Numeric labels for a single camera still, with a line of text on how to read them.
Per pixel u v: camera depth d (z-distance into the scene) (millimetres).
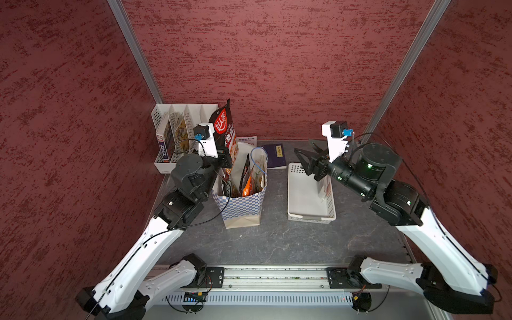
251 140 1209
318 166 449
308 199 939
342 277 739
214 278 740
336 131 409
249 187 708
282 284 736
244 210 753
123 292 367
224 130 599
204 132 454
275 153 923
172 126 974
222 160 518
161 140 917
